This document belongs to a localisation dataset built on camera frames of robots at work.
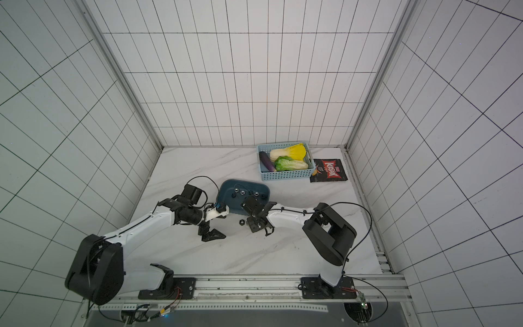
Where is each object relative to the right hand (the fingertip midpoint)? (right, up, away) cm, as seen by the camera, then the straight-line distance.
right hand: (250, 225), depth 90 cm
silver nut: (-8, +14, +9) cm, 19 cm away
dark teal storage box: (-10, +13, +9) cm, 18 cm away
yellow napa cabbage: (+24, +34, +14) cm, 44 cm away
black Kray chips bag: (+42, +24, +19) cm, 52 cm away
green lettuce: (+18, +28, +12) cm, 36 cm away
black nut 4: (0, +13, +8) cm, 15 cm away
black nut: (-4, +1, 0) cm, 4 cm away
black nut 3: (+6, +11, +7) cm, 15 cm away
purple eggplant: (+8, +29, +19) cm, 35 cm away
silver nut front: (-5, +13, +8) cm, 16 cm away
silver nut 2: (+3, +13, +8) cm, 15 cm away
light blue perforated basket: (+8, +22, +11) cm, 25 cm away
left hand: (-12, +2, -9) cm, 15 cm away
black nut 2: (-9, +12, +9) cm, 17 cm away
